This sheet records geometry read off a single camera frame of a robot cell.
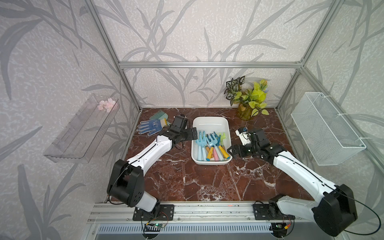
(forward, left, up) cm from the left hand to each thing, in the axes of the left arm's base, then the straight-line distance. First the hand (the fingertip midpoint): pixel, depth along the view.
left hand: (191, 133), depth 87 cm
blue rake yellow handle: (+1, -12, -10) cm, 16 cm away
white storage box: (+15, -20, -11) cm, 27 cm away
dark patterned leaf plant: (+35, -28, +7) cm, 45 cm away
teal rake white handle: (+6, -18, -13) cm, 22 cm away
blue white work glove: (+16, +32, -15) cm, 39 cm away
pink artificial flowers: (+5, +43, +17) cm, 47 cm away
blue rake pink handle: (-10, -15, -13) cm, 22 cm away
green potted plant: (+17, -37, +7) cm, 41 cm away
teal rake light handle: (0, -7, -12) cm, 14 cm away
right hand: (-9, -24, 0) cm, 26 cm away
